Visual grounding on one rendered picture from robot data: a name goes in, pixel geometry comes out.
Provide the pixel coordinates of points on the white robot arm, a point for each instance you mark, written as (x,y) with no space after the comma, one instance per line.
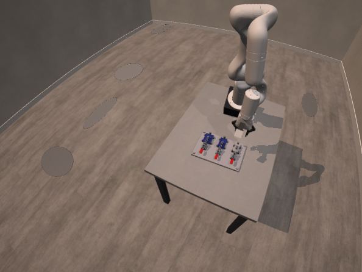
(252,22)

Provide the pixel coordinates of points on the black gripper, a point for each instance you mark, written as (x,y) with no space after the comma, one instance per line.
(248,124)

